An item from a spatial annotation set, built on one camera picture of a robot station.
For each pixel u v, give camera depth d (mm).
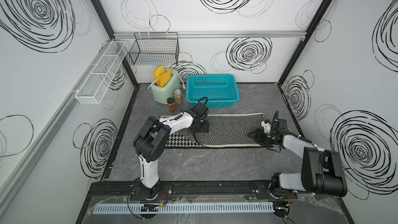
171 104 989
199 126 837
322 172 424
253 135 843
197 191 755
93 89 708
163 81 967
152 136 519
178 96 1020
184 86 1128
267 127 846
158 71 968
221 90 1154
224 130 937
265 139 787
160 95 1020
